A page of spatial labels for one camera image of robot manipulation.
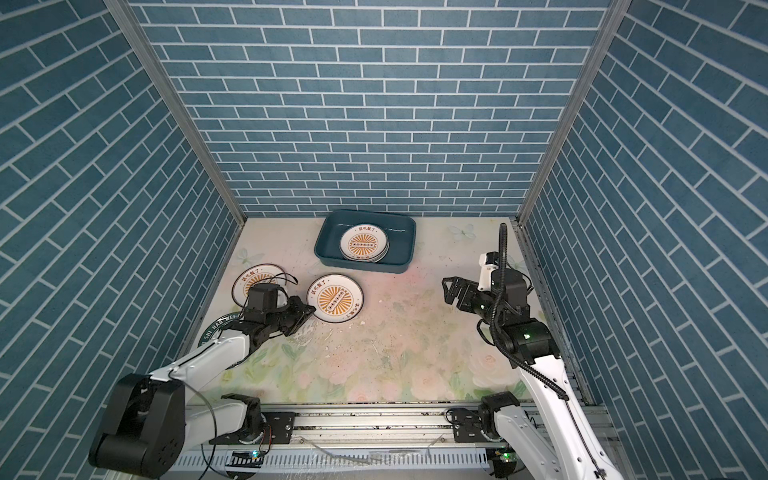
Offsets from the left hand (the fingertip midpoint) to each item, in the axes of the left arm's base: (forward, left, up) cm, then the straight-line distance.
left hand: (318, 306), depth 87 cm
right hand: (-3, -37, +18) cm, 41 cm away
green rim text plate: (-2, +33, -8) cm, 34 cm away
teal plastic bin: (+36, -26, -4) cm, 45 cm away
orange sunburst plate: (+28, -12, -4) cm, 30 cm away
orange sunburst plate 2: (+4, -4, -3) cm, 7 cm away
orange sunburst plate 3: (+17, +24, -7) cm, 30 cm away
